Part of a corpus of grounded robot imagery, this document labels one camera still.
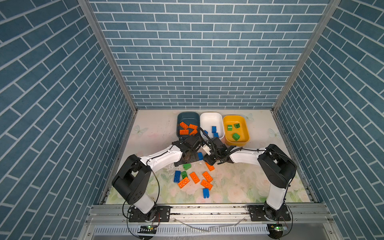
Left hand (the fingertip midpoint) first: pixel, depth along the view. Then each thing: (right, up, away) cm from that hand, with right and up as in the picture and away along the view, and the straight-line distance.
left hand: (190, 159), depth 89 cm
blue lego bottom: (+9, -15, -10) cm, 20 cm away
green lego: (+28, +19, +19) cm, 38 cm away
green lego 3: (-2, -4, 0) cm, 4 cm away
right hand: (+9, +1, +5) cm, 10 cm away
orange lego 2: (-4, -11, -6) cm, 14 cm away
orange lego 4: (+10, -9, -2) cm, 14 cm away
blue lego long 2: (-8, -9, -3) cm, 12 cm away
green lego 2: (+31, +13, +13) cm, 36 cm away
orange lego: (+1, +19, +20) cm, 28 cm away
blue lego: (+17, +14, +14) cm, 26 cm away
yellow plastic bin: (+37, +16, +19) cm, 45 cm away
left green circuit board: (-20, -30, -17) cm, 40 cm away
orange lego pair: (-6, +16, +16) cm, 23 cm away
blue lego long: (+15, +18, +17) cm, 29 cm away
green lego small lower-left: (-4, -8, -3) cm, 9 cm away
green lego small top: (+33, +20, +20) cm, 43 cm away
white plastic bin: (+13, +25, +24) cm, 36 cm away
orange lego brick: (-6, +20, +20) cm, 29 cm away
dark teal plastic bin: (-3, +22, +20) cm, 30 cm away
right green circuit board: (+43, -30, -17) cm, 55 cm away
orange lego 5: (+9, -12, -6) cm, 17 cm away
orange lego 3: (+3, -10, -2) cm, 10 cm away
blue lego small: (+10, +16, +16) cm, 24 cm away
